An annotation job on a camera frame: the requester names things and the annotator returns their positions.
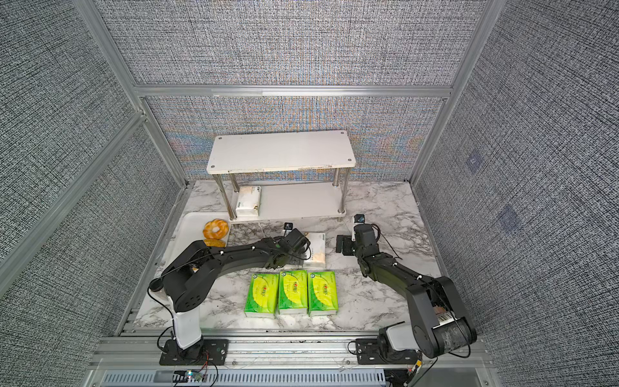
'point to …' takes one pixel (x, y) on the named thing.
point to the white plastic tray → (189, 230)
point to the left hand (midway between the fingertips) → (296, 252)
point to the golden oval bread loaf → (214, 243)
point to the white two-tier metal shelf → (286, 174)
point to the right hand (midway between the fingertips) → (349, 231)
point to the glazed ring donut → (223, 226)
